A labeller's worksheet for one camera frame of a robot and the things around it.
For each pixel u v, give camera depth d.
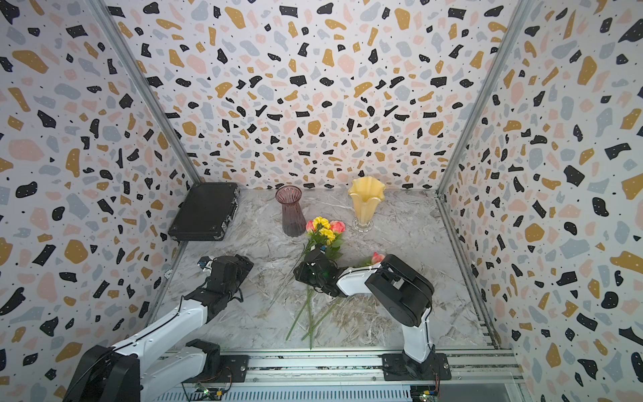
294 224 1.00
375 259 0.94
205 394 0.71
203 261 0.76
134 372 0.41
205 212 1.09
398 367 0.74
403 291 0.51
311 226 1.03
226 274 0.66
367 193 1.00
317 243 0.99
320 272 0.73
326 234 1.00
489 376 0.75
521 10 0.71
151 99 0.88
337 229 1.03
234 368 0.73
